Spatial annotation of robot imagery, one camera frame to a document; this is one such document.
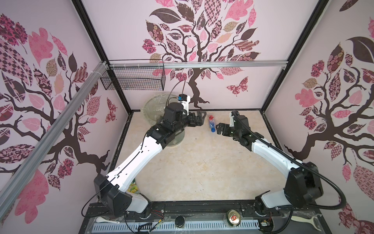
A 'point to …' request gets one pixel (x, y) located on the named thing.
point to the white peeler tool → (313, 220)
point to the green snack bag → (133, 187)
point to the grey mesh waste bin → (179, 136)
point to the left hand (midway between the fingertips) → (199, 116)
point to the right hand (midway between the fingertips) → (223, 124)
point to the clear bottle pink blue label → (212, 123)
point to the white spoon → (101, 219)
